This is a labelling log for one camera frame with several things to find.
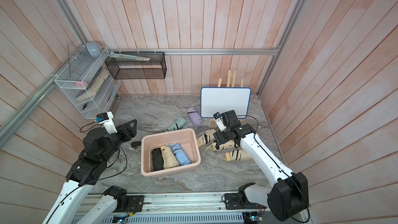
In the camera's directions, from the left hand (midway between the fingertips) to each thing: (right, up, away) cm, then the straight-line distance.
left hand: (132, 124), depth 70 cm
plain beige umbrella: (+15, -21, +13) cm, 29 cm away
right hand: (+45, -5, +14) cm, 47 cm away
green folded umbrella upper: (+18, -3, +28) cm, 33 cm away
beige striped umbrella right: (+53, -19, +16) cm, 59 cm away
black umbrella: (+8, -21, +14) cm, 26 cm away
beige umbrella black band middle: (+47, -13, +18) cm, 52 cm away
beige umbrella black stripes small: (+36, -11, +23) cm, 44 cm away
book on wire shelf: (-24, +20, +10) cm, 33 cm away
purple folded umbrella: (+29, +2, +34) cm, 44 cm away
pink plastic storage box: (+23, -11, +21) cm, 33 cm away
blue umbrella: (+22, -20, +14) cm, 33 cm away
